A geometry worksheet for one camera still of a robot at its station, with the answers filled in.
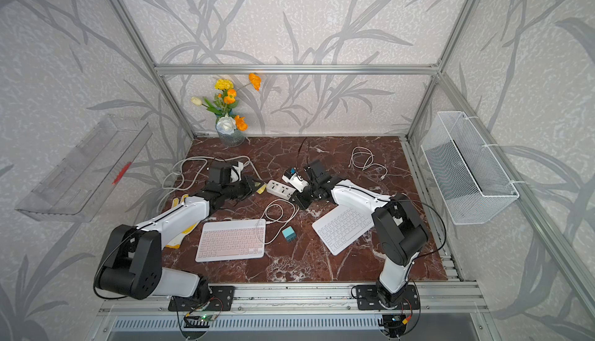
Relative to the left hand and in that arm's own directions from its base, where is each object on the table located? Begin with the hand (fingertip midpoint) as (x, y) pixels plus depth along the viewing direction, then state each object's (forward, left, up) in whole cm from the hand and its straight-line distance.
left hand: (262, 183), depth 87 cm
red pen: (-9, +38, +18) cm, 43 cm away
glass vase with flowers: (+18, +14, +11) cm, 26 cm away
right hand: (-4, -11, -4) cm, 12 cm away
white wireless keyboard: (-12, -30, -12) cm, 35 cm away
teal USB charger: (-16, -10, -11) cm, 22 cm away
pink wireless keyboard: (-17, +13, -13) cm, 25 cm away
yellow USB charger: (-3, 0, 0) cm, 3 cm away
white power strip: (+3, -5, -10) cm, 11 cm away
